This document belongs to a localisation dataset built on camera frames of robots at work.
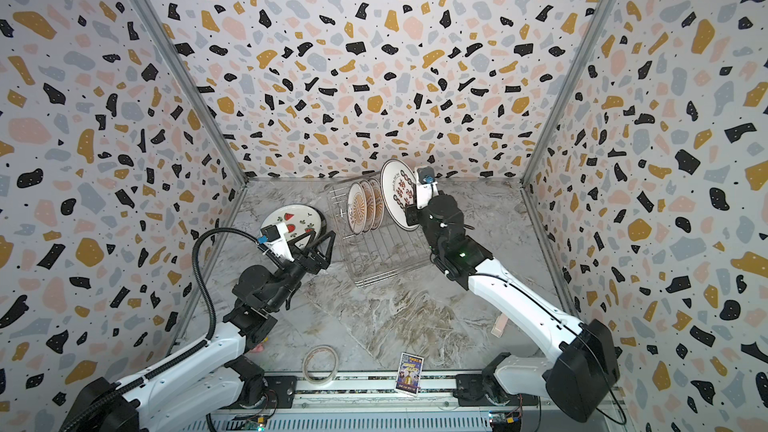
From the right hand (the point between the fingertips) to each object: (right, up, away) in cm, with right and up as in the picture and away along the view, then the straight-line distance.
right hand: (411, 180), depth 72 cm
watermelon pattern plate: (-40, -11, +35) cm, 55 cm away
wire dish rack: (-10, -22, +28) cm, 37 cm away
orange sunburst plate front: (-18, -7, +30) cm, 36 cm away
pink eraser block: (+25, -40, +12) cm, 48 cm away
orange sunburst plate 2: (-13, -5, +26) cm, 30 cm away
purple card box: (0, -49, +4) cm, 49 cm away
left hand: (-21, -12, -1) cm, 24 cm away
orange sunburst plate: (-4, -2, +10) cm, 10 cm away
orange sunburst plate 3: (-10, -6, +23) cm, 26 cm away
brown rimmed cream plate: (-33, -12, +32) cm, 47 cm away
